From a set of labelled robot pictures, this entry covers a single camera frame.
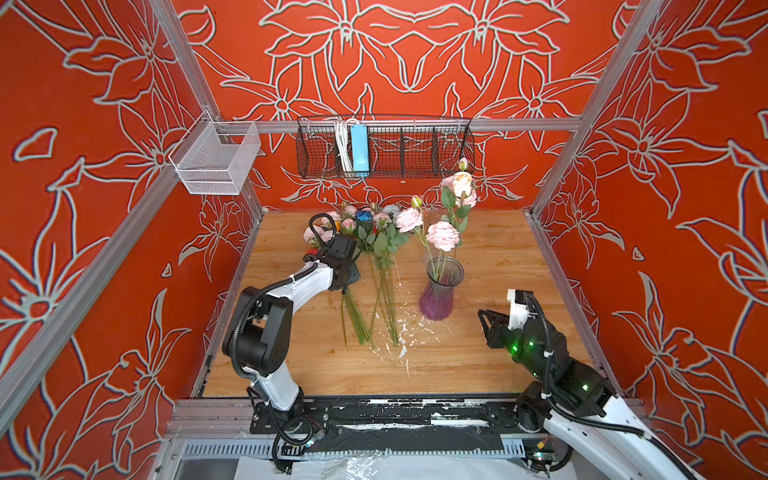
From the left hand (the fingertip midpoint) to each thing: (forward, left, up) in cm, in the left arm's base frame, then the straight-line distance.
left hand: (349, 273), depth 94 cm
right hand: (-17, -35, +11) cm, 41 cm away
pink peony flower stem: (-5, -26, +26) cm, 37 cm away
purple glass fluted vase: (-9, -27, +6) cm, 29 cm away
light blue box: (+26, -2, +28) cm, 38 cm away
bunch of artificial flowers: (+19, -8, -1) cm, 20 cm away
